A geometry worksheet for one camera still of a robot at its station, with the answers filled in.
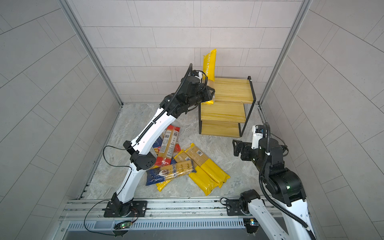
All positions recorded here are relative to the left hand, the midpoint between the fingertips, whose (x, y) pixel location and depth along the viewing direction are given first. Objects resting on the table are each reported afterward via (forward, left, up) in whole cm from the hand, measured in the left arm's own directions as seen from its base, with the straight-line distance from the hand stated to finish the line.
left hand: (217, 89), depth 71 cm
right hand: (-22, -10, -10) cm, 26 cm away
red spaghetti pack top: (-13, +25, -33) cm, 44 cm away
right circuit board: (-50, -16, -38) cm, 65 cm away
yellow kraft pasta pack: (-29, -3, -36) cm, 46 cm away
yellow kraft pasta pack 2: (-30, +7, -36) cm, 47 cm away
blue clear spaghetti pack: (-30, +30, -34) cm, 54 cm away
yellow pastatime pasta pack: (-34, +28, -37) cm, 57 cm away
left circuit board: (-50, +42, -35) cm, 74 cm away
